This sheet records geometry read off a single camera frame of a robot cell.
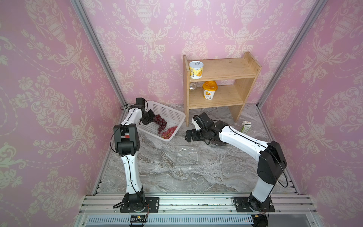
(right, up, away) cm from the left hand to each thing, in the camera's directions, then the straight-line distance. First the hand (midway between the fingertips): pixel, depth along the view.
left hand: (155, 118), depth 105 cm
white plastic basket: (+14, 0, +3) cm, 14 cm away
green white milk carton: (+62, -5, -13) cm, 64 cm away
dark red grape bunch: (+5, -3, -2) cm, 6 cm away
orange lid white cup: (+38, +20, -15) cm, 45 cm away
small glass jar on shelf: (+28, +22, -9) cm, 37 cm away
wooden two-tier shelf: (+43, +23, -15) cm, 51 cm away
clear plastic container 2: (+41, -17, -13) cm, 46 cm away
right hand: (+27, -11, -20) cm, 35 cm away
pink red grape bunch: (+10, -11, -5) cm, 16 cm away
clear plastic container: (+24, -24, -12) cm, 37 cm away
